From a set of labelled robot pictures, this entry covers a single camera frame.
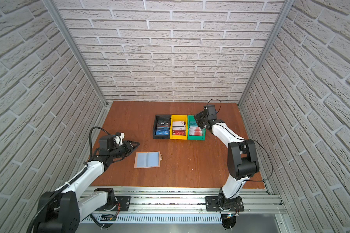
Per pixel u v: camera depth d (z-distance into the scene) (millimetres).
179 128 1033
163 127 1031
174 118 1037
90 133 710
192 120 1053
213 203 737
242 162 480
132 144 776
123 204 731
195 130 1008
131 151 749
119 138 794
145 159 880
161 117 1072
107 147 656
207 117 725
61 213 397
